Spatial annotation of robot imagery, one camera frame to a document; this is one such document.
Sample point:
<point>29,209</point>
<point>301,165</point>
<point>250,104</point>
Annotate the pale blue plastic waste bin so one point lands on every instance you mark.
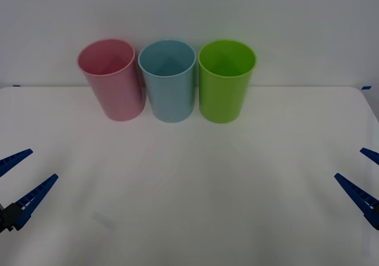
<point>171,100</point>

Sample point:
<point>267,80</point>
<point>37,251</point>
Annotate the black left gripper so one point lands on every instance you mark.
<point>3,221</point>

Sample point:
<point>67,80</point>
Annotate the green plastic waste bin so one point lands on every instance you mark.
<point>222,100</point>

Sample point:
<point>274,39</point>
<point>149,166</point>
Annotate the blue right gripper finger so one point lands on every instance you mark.
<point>371,155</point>
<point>359,196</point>

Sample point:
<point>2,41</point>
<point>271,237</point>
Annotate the pink plastic waste bin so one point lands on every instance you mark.
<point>121,97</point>

